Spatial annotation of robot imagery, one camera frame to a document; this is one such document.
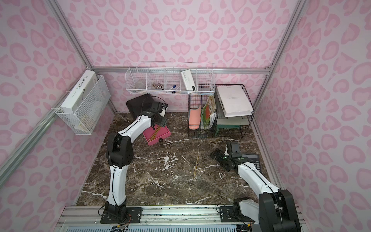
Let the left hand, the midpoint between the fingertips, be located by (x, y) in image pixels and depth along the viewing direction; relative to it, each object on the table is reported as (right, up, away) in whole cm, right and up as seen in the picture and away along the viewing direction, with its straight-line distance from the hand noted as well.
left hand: (160, 116), depth 102 cm
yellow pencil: (-4, -13, +1) cm, 13 cm away
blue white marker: (+10, +20, -2) cm, 23 cm away
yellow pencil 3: (-3, -12, 0) cm, 12 cm away
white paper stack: (+50, +10, -8) cm, 51 cm away
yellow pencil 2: (-5, -16, -2) cm, 16 cm away
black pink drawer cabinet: (-17, +8, +4) cm, 20 cm away
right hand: (+36, -25, -15) cm, 46 cm away
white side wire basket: (-35, -4, -25) cm, 43 cm away
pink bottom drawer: (-5, -14, -1) cm, 15 cm away
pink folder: (+25, -2, +8) cm, 26 cm away
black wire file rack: (+26, +14, +14) cm, 33 cm away
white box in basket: (+20, +22, -11) cm, 32 cm away
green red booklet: (+34, +2, +1) cm, 34 cm away
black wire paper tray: (+51, -7, -5) cm, 52 cm away
